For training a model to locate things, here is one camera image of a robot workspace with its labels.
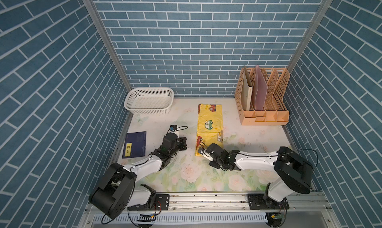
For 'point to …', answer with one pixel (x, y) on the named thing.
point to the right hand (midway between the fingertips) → (212, 155)
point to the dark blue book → (135, 145)
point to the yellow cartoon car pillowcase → (210, 129)
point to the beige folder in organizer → (246, 91)
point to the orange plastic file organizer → (275, 112)
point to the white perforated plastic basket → (149, 100)
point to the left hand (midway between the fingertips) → (190, 139)
